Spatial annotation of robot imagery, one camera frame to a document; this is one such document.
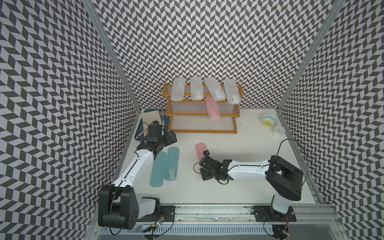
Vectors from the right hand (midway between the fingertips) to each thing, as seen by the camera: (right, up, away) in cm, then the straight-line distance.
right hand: (207, 173), depth 87 cm
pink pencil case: (-5, +13, +10) cm, 17 cm away
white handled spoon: (-34, +37, +28) cm, 57 cm away
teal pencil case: (-29, +1, 0) cm, 29 cm away
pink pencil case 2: (+4, +39, +9) cm, 40 cm away
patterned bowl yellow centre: (+46, +32, +21) cm, 60 cm away
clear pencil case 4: (+6, +48, 0) cm, 48 cm away
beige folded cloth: (-43, +34, +25) cm, 60 cm away
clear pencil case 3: (+15, +47, -2) cm, 49 cm away
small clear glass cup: (+48, +24, +12) cm, 55 cm away
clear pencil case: (-18, +51, +6) cm, 54 cm away
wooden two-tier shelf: (-13, +35, +29) cm, 47 cm away
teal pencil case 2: (-22, +5, +5) cm, 23 cm away
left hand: (-23, +21, -1) cm, 31 cm away
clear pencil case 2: (-6, +50, +2) cm, 51 cm away
